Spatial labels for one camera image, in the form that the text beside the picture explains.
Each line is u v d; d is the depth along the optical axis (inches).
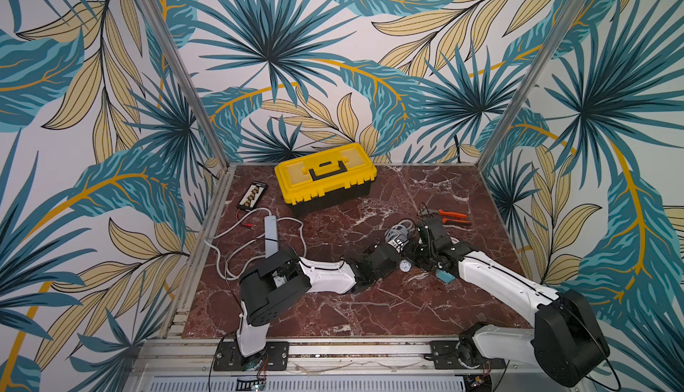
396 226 37.5
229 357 28.5
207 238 39.2
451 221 40.0
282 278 20.5
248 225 39.4
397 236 35.5
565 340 16.1
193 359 29.2
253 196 41.9
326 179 36.4
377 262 26.1
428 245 26.1
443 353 28.8
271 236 37.5
